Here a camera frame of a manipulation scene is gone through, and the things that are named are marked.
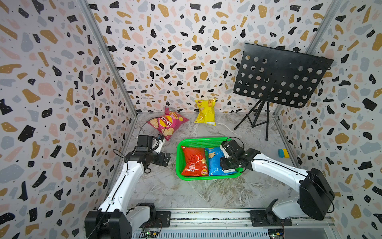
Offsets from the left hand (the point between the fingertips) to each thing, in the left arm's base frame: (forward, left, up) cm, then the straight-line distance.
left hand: (162, 154), depth 82 cm
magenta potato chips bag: (+30, -3, -5) cm, 31 cm away
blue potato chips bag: (+2, -29, -5) cm, 29 cm away
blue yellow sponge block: (+7, -76, -12) cm, 77 cm away
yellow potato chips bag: (+40, -26, -6) cm, 48 cm away
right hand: (-4, -33, -5) cm, 33 cm away
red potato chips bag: (-1, -18, -7) cm, 20 cm away
